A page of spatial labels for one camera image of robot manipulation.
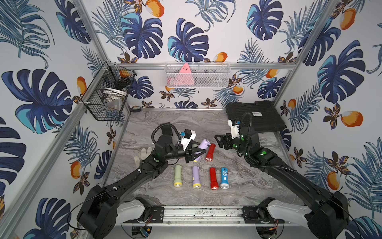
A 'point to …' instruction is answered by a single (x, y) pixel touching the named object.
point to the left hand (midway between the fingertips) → (204, 146)
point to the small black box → (166, 129)
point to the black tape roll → (136, 108)
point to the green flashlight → (178, 180)
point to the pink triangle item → (185, 76)
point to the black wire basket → (106, 95)
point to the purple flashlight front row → (196, 183)
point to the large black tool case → (265, 117)
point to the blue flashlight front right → (224, 184)
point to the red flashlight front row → (214, 183)
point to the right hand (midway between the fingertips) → (221, 134)
